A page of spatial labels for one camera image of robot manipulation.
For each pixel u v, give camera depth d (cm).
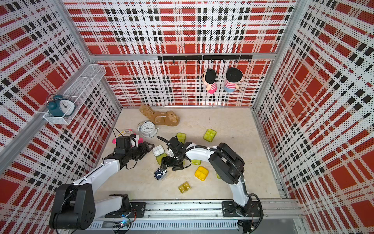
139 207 74
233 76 94
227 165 49
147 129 102
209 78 94
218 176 53
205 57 88
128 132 98
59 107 62
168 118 103
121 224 69
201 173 86
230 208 73
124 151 68
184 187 81
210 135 103
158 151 95
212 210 75
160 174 84
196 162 91
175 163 77
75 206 41
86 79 86
